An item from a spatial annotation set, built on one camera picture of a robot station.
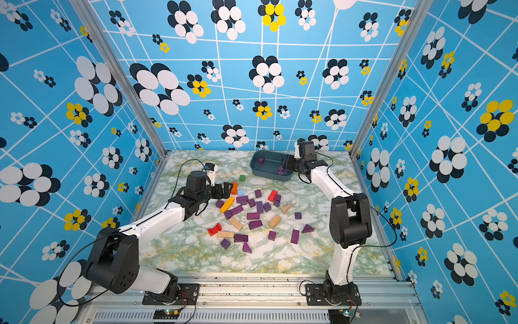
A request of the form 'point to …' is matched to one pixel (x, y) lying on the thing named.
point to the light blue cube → (241, 193)
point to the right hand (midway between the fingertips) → (289, 160)
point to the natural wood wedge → (284, 208)
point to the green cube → (242, 177)
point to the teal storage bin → (268, 170)
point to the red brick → (272, 195)
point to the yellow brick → (227, 204)
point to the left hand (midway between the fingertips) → (226, 182)
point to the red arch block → (214, 229)
